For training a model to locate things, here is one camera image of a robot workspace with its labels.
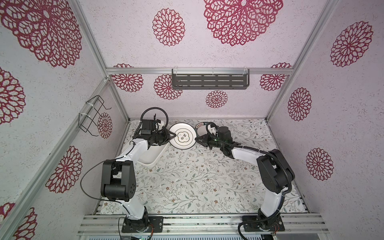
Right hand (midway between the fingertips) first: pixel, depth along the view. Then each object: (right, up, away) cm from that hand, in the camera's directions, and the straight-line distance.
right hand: (195, 136), depth 87 cm
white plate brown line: (-6, 0, +3) cm, 6 cm away
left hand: (-12, -1, +2) cm, 12 cm away
